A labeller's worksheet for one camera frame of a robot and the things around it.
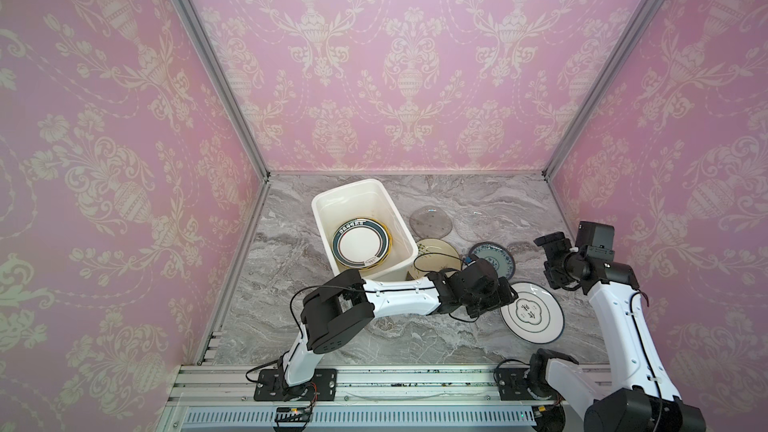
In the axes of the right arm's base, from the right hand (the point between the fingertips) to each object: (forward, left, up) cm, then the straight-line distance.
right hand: (539, 249), depth 80 cm
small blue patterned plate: (+8, +5, -16) cm, 19 cm away
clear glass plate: (+22, +26, -16) cm, 37 cm away
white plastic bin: (+23, +47, -3) cm, 52 cm away
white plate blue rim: (-12, -1, -17) cm, 21 cm away
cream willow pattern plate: (-4, +26, +1) cm, 26 cm away
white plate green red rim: (+13, +50, -14) cm, 53 cm away
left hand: (-13, +10, -5) cm, 17 cm away
